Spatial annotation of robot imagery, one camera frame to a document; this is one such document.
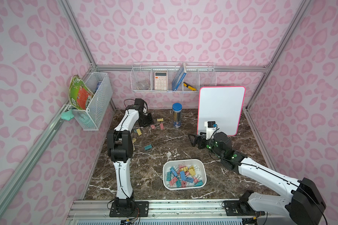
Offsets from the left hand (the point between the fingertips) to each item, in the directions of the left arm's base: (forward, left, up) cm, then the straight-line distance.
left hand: (151, 120), depth 100 cm
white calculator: (+18, -7, +21) cm, 28 cm away
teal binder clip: (-36, -13, -8) cm, 39 cm away
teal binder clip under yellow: (-17, +2, -9) cm, 19 cm away
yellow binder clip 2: (-10, +13, -9) cm, 19 cm away
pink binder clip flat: (+1, -7, -9) cm, 11 cm away
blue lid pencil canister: (+4, -18, +8) cm, 20 cm away
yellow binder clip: (+9, -6, -10) cm, 15 cm away
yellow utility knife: (+17, -27, +16) cm, 36 cm away
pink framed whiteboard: (0, -46, +15) cm, 48 cm away
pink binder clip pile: (-3, -1, -4) cm, 5 cm away
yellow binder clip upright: (-4, +10, -8) cm, 14 cm away
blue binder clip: (-34, -16, -7) cm, 39 cm away
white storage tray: (-36, -22, -5) cm, 42 cm away
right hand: (-21, -26, +13) cm, 36 cm away
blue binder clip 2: (-38, -25, -7) cm, 46 cm away
